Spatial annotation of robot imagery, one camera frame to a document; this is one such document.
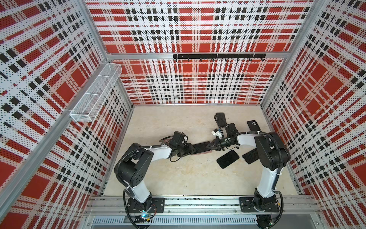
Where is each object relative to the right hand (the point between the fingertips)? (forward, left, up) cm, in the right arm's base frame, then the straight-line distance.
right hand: (208, 148), depth 90 cm
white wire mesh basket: (+22, +78, +17) cm, 83 cm away
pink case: (-2, 0, -2) cm, 3 cm away
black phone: (+2, +4, -3) cm, 6 cm away
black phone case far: (+22, -37, -6) cm, 43 cm away
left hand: (-2, +9, -3) cm, 10 cm away
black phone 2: (+31, -13, -9) cm, 35 cm away
